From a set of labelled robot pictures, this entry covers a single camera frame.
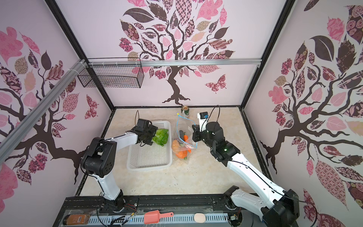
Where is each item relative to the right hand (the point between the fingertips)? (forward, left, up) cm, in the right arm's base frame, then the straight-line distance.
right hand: (193, 124), depth 73 cm
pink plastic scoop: (-38, +22, -28) cm, 52 cm away
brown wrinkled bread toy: (-5, +10, -15) cm, 19 cm away
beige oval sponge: (-39, -2, -26) cm, 47 cm away
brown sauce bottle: (-39, +58, -23) cm, 73 cm away
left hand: (+11, +24, -24) cm, 36 cm away
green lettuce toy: (+5, +21, -19) cm, 29 cm away
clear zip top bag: (-5, +6, -14) cm, 16 cm away
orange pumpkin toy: (-7, +7, -21) cm, 23 cm away
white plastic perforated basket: (-6, +27, -28) cm, 40 cm away
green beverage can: (+26, +4, -18) cm, 32 cm away
